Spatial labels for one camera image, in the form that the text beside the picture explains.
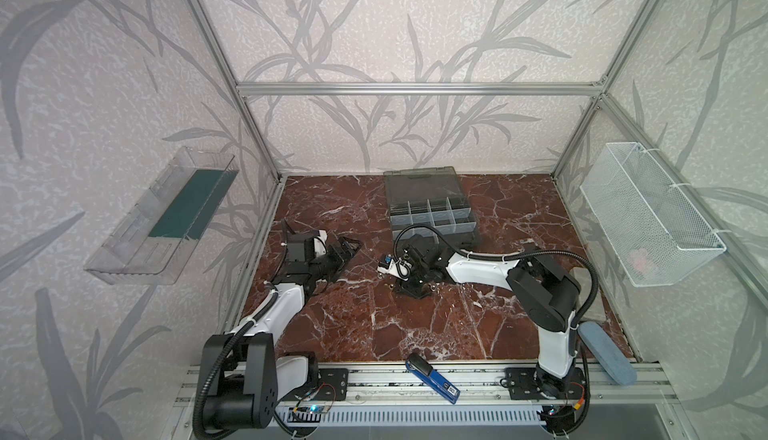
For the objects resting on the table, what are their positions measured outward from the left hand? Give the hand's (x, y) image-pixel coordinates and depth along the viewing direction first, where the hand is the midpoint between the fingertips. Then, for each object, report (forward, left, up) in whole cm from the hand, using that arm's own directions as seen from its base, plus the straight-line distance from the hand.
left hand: (359, 243), depth 86 cm
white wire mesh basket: (-11, -66, +23) cm, 70 cm away
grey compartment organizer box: (+31, -24, -16) cm, 42 cm away
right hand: (-5, -11, -11) cm, 16 cm away
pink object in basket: (-8, -72, +9) cm, 73 cm away
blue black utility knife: (-33, -20, -8) cm, 40 cm away
